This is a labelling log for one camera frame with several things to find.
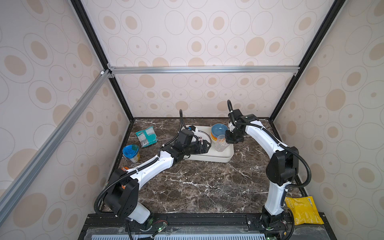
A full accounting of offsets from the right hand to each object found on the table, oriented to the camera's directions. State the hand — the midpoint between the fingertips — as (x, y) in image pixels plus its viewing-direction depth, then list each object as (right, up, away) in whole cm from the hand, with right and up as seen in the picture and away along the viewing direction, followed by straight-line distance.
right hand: (228, 141), depth 90 cm
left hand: (-13, -1, -10) cm, 16 cm away
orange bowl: (-7, +1, +7) cm, 10 cm away
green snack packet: (-54, +2, +16) cm, 57 cm away
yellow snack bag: (+36, -34, -14) cm, 52 cm away
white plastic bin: (-8, -10, +7) cm, 15 cm away
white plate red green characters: (-16, +3, +16) cm, 23 cm away
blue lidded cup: (-58, -7, -2) cm, 58 cm away
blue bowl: (-5, +7, +9) cm, 13 cm away
